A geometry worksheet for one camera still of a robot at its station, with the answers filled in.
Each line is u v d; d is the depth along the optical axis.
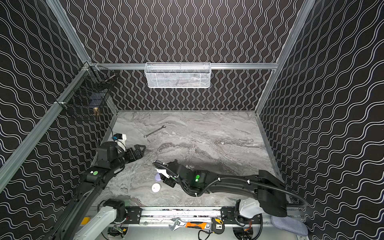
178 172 0.53
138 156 0.68
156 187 0.83
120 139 0.68
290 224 0.70
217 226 0.69
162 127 1.10
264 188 0.42
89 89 0.96
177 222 0.73
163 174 0.63
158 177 0.86
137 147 0.69
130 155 0.66
